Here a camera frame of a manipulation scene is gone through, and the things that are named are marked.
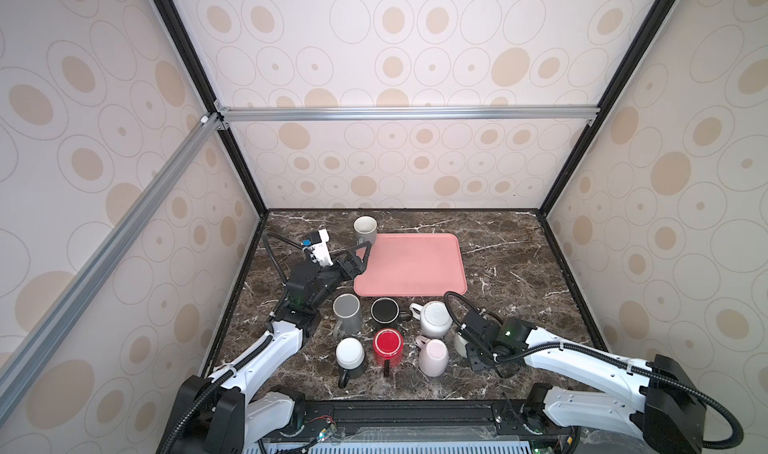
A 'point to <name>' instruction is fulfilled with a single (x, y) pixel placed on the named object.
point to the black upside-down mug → (386, 310)
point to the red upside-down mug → (389, 347)
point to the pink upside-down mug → (433, 356)
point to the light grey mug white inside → (365, 229)
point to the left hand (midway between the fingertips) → (370, 246)
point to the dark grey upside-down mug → (347, 309)
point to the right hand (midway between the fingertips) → (477, 358)
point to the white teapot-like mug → (435, 318)
